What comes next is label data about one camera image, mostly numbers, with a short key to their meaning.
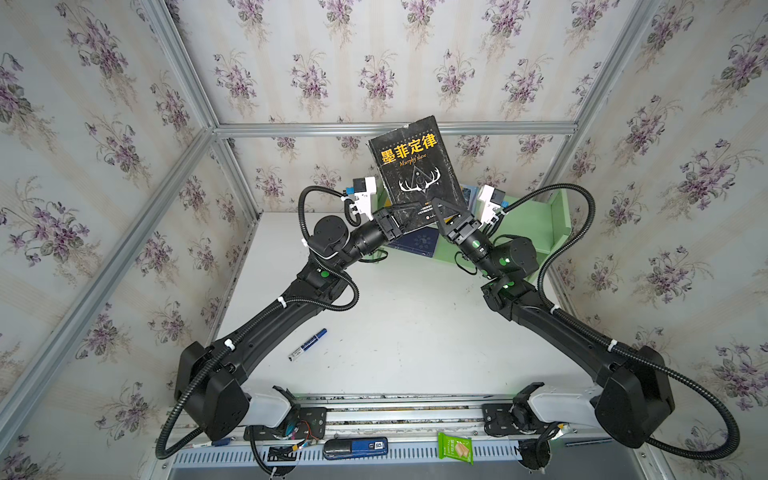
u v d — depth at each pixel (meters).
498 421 0.73
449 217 0.59
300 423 0.72
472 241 0.58
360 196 0.57
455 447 0.69
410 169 0.59
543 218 0.82
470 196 0.57
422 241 0.92
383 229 0.54
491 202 0.58
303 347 0.84
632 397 0.40
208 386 0.38
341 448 0.65
